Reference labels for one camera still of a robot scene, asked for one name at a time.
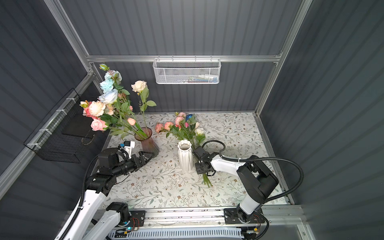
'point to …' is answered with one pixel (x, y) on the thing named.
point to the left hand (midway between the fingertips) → (151, 157)
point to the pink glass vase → (148, 145)
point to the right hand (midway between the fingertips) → (202, 168)
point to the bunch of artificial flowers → (185, 128)
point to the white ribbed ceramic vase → (185, 155)
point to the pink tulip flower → (132, 121)
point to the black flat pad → (79, 125)
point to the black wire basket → (48, 140)
